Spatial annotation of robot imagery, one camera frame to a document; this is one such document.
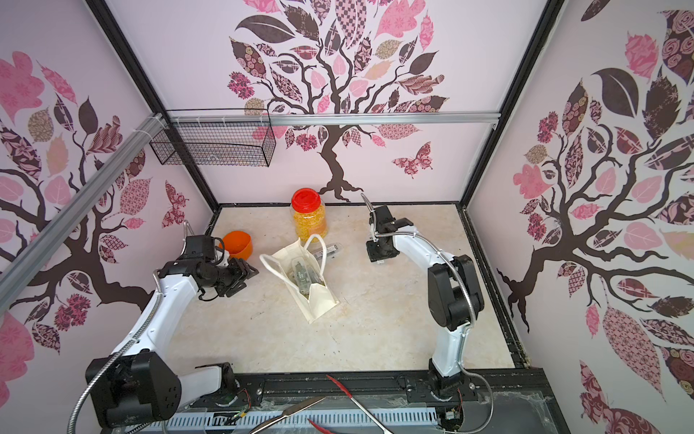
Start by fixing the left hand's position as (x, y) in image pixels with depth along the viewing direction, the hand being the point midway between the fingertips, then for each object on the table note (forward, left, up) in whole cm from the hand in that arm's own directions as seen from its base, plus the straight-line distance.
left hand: (253, 281), depth 81 cm
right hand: (+14, -39, -5) cm, 42 cm away
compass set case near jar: (+21, -21, -12) cm, 32 cm away
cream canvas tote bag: (-2, -20, -9) cm, 22 cm away
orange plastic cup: (+19, +12, -6) cm, 23 cm away
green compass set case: (+4, -14, -5) cm, 16 cm away
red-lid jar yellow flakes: (+28, -15, -1) cm, 32 cm away
